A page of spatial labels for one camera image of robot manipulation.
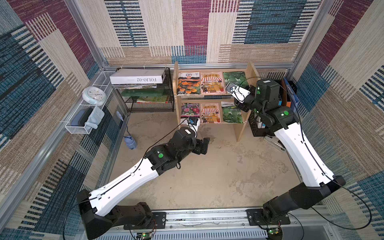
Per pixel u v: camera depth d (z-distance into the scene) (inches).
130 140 37.0
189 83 28.8
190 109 36.2
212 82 28.8
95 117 27.0
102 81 35.1
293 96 34.1
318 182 15.6
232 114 35.0
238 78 29.6
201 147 23.6
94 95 29.6
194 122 22.6
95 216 14.8
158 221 28.8
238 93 22.0
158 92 39.3
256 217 29.0
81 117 25.6
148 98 40.3
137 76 35.3
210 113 35.2
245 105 23.7
